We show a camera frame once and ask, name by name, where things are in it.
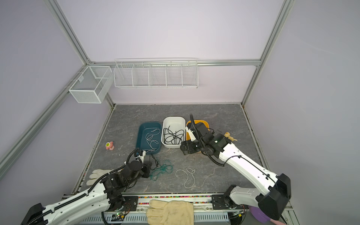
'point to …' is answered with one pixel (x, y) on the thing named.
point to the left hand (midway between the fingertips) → (151, 165)
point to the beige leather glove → (171, 213)
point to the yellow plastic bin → (188, 136)
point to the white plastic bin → (173, 131)
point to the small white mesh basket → (91, 85)
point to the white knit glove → (96, 174)
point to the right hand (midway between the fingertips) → (187, 146)
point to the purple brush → (258, 214)
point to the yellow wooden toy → (227, 135)
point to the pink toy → (109, 146)
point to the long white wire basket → (156, 72)
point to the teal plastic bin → (149, 137)
